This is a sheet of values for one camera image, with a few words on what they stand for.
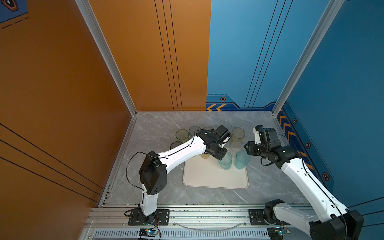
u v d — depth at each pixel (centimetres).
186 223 73
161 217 74
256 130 71
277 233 70
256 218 72
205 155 91
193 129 92
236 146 94
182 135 89
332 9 70
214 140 58
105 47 83
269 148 57
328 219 38
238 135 91
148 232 71
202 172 88
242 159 91
